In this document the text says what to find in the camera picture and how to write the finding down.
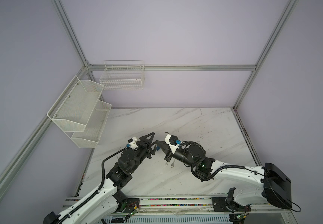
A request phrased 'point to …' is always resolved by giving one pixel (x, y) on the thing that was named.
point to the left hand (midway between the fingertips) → (156, 136)
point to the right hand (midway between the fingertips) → (155, 142)
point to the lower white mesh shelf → (89, 137)
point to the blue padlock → (157, 147)
